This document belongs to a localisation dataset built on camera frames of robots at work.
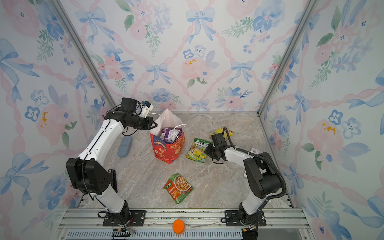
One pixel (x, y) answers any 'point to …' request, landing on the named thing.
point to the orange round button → (178, 226)
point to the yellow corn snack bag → (220, 130)
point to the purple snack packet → (168, 136)
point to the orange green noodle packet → (178, 187)
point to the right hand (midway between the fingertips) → (205, 150)
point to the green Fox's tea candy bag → (196, 152)
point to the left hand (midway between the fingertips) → (157, 123)
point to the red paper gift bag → (166, 152)
